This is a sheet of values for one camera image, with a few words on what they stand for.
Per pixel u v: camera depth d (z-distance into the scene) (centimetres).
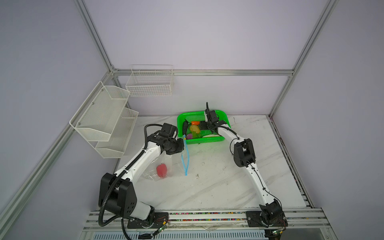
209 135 101
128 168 45
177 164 82
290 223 73
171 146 69
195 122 111
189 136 100
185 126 110
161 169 88
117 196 41
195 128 107
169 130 66
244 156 70
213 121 91
